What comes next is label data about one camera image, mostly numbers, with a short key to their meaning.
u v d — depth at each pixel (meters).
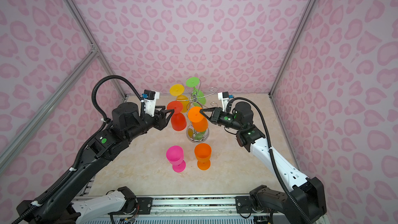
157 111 0.56
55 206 0.37
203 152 0.78
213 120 0.61
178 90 0.77
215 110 0.64
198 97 0.76
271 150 0.48
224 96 0.65
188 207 0.75
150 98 0.52
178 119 0.78
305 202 0.38
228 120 0.61
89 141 0.47
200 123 0.67
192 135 1.01
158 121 0.54
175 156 0.82
